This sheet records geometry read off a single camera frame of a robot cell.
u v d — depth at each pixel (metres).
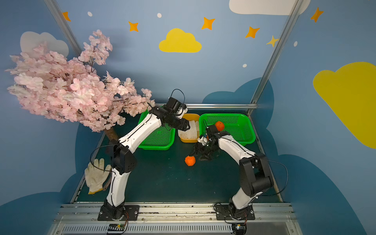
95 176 0.86
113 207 0.63
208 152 0.76
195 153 0.77
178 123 0.78
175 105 0.70
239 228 0.73
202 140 0.80
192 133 0.98
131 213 0.74
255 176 0.46
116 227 0.73
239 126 1.11
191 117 1.08
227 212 0.74
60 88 0.55
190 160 0.88
